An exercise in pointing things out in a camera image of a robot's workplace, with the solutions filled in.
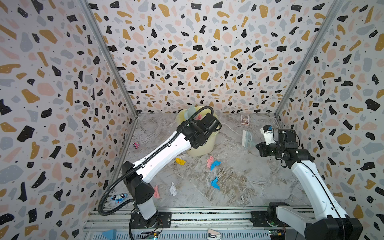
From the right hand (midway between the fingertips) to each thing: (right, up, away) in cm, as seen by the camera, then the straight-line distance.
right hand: (256, 142), depth 79 cm
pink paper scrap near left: (-54, -29, +3) cm, 61 cm away
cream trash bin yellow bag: (-25, -5, +16) cm, 30 cm away
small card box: (+5, +13, +38) cm, 41 cm away
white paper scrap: (-45, -27, +4) cm, 53 cm away
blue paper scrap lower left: (-22, -24, +7) cm, 33 cm away
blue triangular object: (-71, -42, -10) cm, 83 cm away
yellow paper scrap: (-43, -14, +15) cm, 47 cm away
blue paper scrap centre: (-20, -15, +16) cm, 29 cm away
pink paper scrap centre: (-24, -14, +16) cm, 32 cm away
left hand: (-36, +10, -6) cm, 38 cm away
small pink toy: (-73, -4, +22) cm, 76 cm away
